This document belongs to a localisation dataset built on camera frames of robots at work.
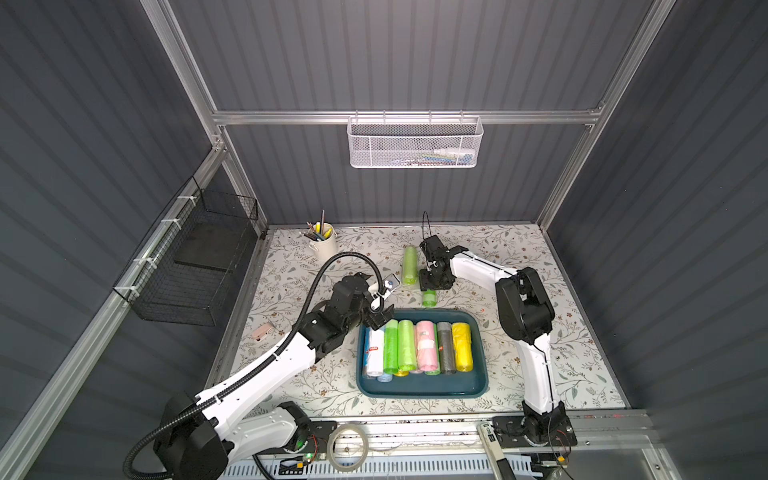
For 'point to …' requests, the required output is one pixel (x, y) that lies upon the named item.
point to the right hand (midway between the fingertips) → (431, 284)
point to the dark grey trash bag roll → (446, 348)
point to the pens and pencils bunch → (318, 231)
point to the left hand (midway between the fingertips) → (380, 291)
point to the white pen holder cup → (326, 247)
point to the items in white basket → (444, 156)
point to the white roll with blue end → (385, 378)
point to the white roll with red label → (375, 362)
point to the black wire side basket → (185, 271)
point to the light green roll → (406, 345)
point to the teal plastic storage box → (468, 384)
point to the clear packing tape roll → (330, 450)
